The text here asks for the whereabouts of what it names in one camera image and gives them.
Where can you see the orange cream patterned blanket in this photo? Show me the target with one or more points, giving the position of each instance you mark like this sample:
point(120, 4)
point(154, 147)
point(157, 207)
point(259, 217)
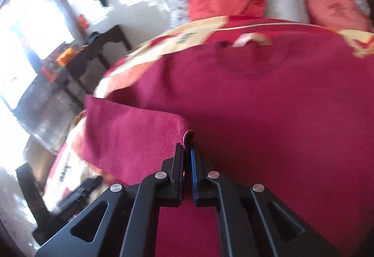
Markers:
point(69, 169)

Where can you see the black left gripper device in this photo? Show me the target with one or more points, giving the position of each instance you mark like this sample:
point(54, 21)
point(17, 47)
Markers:
point(78, 199)

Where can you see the red heart pillow left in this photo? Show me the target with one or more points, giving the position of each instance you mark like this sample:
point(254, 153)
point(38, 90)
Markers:
point(203, 9)

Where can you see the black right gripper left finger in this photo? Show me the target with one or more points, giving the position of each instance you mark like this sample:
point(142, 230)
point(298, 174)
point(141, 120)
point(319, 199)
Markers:
point(123, 221)

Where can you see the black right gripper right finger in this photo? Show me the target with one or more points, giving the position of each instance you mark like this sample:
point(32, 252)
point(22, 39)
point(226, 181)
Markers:
point(252, 221)

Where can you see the red heart pillow right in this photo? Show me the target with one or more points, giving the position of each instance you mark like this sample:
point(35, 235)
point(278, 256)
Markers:
point(337, 15)

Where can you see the red heart pillow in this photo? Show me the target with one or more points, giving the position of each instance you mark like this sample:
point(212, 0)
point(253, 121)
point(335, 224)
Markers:
point(203, 9)
point(337, 15)

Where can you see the dark wooden side table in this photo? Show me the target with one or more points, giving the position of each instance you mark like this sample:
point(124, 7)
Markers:
point(75, 59)

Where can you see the maroon knit garment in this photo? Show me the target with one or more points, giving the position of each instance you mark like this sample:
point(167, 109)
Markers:
point(289, 106)

